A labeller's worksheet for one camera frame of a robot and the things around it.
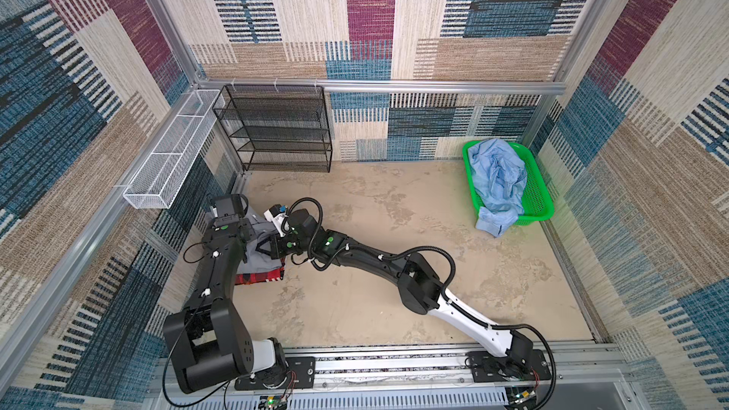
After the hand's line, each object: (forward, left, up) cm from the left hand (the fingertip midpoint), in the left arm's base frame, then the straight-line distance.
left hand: (232, 229), depth 84 cm
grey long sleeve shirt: (-9, -8, -2) cm, 12 cm away
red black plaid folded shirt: (-10, -7, -11) cm, 17 cm away
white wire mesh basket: (+3, +12, +19) cm, 23 cm away
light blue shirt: (+24, -88, -5) cm, 92 cm away
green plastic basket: (+15, -99, -8) cm, 101 cm away
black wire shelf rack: (+45, -5, +2) cm, 45 cm away
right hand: (-6, -7, -3) cm, 10 cm away
